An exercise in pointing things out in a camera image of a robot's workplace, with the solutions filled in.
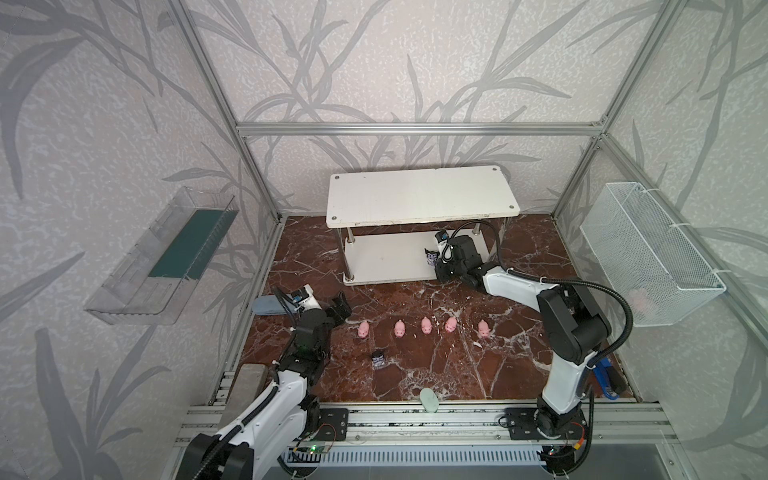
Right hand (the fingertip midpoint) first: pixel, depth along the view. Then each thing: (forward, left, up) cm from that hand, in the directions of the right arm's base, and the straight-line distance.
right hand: (437, 253), depth 98 cm
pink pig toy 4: (-21, -3, -8) cm, 23 cm away
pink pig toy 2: (-23, +13, -7) cm, 27 cm away
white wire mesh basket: (-21, -42, +26) cm, 53 cm away
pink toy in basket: (-23, -48, +11) cm, 54 cm away
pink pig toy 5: (-23, -13, -7) cm, 27 cm away
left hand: (-15, +30, +4) cm, 34 cm away
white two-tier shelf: (-8, +16, +25) cm, 31 cm away
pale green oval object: (-42, +5, -6) cm, 43 cm away
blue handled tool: (-36, -42, -7) cm, 56 cm away
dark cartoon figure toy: (-3, +2, +3) cm, 5 cm away
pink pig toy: (-23, +23, -7) cm, 34 cm away
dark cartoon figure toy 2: (-33, +18, -4) cm, 38 cm away
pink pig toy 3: (-22, +4, -7) cm, 24 cm away
